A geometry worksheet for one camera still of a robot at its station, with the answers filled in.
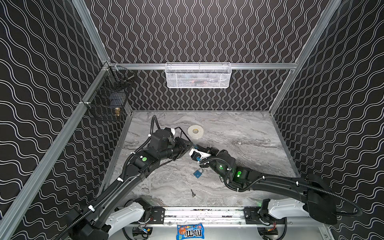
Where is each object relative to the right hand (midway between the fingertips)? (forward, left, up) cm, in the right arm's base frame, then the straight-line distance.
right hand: (199, 144), depth 73 cm
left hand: (-3, +1, +5) cm, 6 cm away
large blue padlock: (-5, +1, -23) cm, 24 cm away
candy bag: (-33, +4, -22) cm, 40 cm away
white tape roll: (+25, +3, -22) cm, 34 cm away
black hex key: (+29, +14, -23) cm, 40 cm away
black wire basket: (+32, +59, +2) cm, 67 cm away
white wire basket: (+78, +1, -9) cm, 79 cm away
